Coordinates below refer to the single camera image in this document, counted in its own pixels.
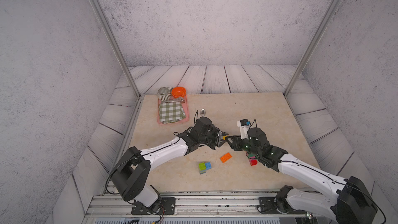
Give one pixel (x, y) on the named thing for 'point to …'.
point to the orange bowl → (178, 92)
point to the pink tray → (185, 107)
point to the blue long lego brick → (208, 165)
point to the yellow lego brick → (224, 137)
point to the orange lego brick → (225, 157)
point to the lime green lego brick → (202, 170)
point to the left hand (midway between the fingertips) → (232, 136)
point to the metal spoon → (202, 112)
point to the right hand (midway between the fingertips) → (228, 138)
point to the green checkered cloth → (171, 112)
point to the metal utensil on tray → (180, 100)
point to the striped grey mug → (164, 93)
